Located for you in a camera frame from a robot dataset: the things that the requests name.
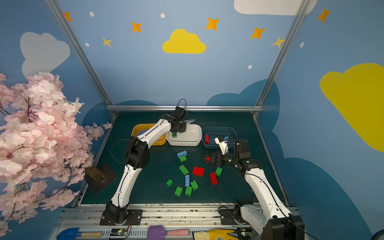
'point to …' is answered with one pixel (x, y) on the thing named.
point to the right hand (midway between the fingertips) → (211, 154)
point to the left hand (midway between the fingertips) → (182, 126)
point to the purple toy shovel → (156, 232)
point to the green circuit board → (118, 232)
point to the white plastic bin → (191, 137)
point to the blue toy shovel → (71, 233)
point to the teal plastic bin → (209, 133)
